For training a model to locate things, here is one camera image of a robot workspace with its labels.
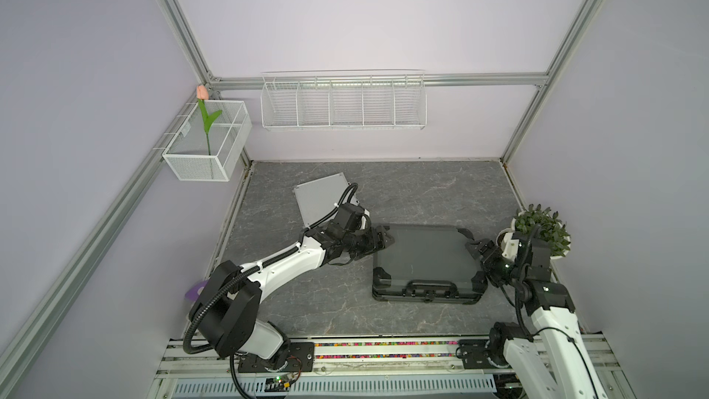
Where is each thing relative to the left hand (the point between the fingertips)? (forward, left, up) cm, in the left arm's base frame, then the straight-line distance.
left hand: (387, 247), depth 81 cm
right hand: (-3, -25, 0) cm, 25 cm away
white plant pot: (+2, -39, +1) cm, 39 cm away
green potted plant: (0, -47, +6) cm, 48 cm away
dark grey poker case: (-5, -12, -1) cm, 13 cm away
